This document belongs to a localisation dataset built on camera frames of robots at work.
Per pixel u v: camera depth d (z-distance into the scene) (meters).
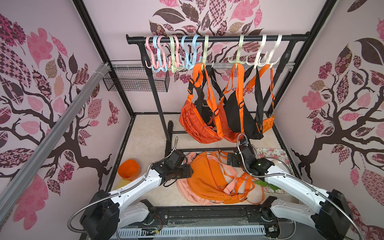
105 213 0.39
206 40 0.51
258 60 0.60
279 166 0.89
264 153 0.97
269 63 0.60
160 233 0.70
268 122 0.76
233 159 0.74
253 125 0.79
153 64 0.57
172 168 0.63
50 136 0.53
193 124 0.75
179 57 0.58
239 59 0.60
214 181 0.84
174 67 0.58
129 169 0.89
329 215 0.39
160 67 0.57
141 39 0.51
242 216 0.75
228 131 0.89
